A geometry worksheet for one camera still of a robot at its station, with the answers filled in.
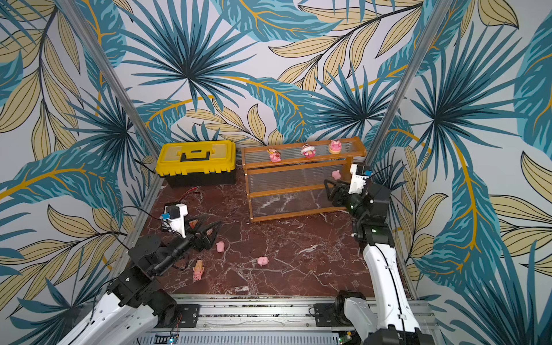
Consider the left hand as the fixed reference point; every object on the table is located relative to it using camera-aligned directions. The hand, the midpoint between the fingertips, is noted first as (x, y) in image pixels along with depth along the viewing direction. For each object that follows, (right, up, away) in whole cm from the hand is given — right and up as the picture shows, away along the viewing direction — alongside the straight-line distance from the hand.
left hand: (214, 223), depth 68 cm
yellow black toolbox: (-11, +22, +29) cm, 38 cm away
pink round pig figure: (+42, +27, +15) cm, 52 cm away
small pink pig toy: (+45, +16, +25) cm, 54 cm away
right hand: (+39, +13, +5) cm, 41 cm away
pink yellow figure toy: (+19, +23, +10) cm, 31 cm away
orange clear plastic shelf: (+25, +14, +45) cm, 54 cm away
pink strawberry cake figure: (+31, +25, +12) cm, 42 cm away
